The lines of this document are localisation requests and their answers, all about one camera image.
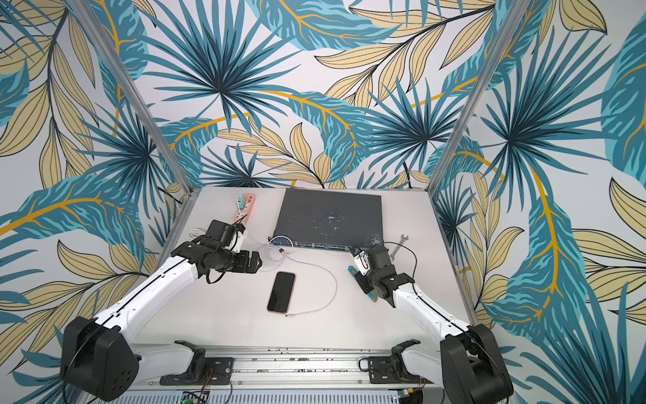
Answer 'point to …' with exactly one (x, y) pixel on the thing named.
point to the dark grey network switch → (328, 220)
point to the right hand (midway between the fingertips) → (353, 273)
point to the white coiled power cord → (195, 233)
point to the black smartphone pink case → (280, 297)
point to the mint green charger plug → (240, 202)
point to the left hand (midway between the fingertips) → (247, 265)
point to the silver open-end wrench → (402, 241)
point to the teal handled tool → (363, 283)
